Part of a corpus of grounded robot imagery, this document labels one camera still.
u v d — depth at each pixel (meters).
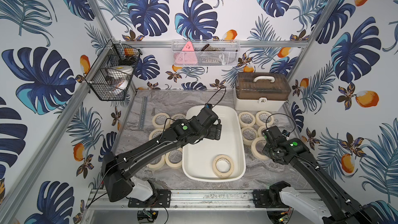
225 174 0.79
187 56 0.91
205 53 0.92
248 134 0.98
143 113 1.09
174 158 0.88
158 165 0.83
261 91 0.93
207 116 0.52
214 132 0.65
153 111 1.10
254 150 0.77
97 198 0.44
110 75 0.81
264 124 1.00
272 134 0.61
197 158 0.86
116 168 0.40
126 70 0.82
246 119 1.04
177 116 1.03
